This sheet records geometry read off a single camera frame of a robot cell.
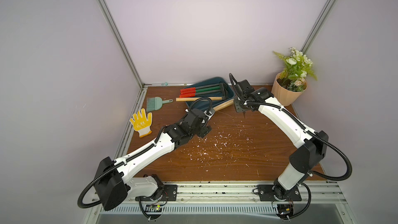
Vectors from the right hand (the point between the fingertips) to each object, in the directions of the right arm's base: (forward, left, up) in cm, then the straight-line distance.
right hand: (240, 103), depth 81 cm
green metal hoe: (+21, +29, -14) cm, 39 cm away
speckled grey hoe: (+19, +30, -15) cm, 38 cm away
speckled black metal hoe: (+24, +31, -15) cm, 42 cm away
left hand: (-9, +19, -2) cm, 21 cm away
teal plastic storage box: (+17, +19, -24) cm, 35 cm away
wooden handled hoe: (+1, +8, -2) cm, 8 cm away
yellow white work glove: (-2, +62, -21) cm, 66 cm away
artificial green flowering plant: (+23, -36, +5) cm, 43 cm away
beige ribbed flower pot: (+14, -33, -12) cm, 38 cm away
